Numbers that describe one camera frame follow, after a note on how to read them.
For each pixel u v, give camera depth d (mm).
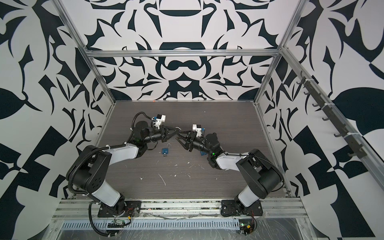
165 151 936
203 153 924
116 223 676
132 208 737
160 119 810
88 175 457
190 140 709
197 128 794
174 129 811
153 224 713
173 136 797
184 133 754
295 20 775
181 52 919
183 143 765
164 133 746
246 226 713
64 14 752
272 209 759
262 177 452
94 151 475
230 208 740
